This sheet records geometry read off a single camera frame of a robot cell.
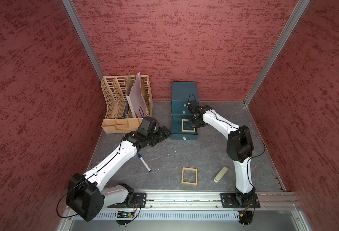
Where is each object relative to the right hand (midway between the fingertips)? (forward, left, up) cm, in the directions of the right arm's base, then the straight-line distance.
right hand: (194, 126), depth 96 cm
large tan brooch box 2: (-33, +10, -6) cm, 35 cm away
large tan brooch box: (-3, +5, -1) cm, 6 cm away
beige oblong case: (-30, -13, -6) cm, 33 cm away
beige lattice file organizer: (+24, +57, +13) cm, 63 cm away
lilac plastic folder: (+13, +38, +15) cm, 43 cm away
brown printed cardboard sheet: (+22, +44, +20) cm, 53 cm away
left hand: (-14, +19, +10) cm, 26 cm away
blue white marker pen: (-22, +33, -6) cm, 40 cm away
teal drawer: (+11, +9, +3) cm, 15 cm away
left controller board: (-48, +42, -9) cm, 64 cm away
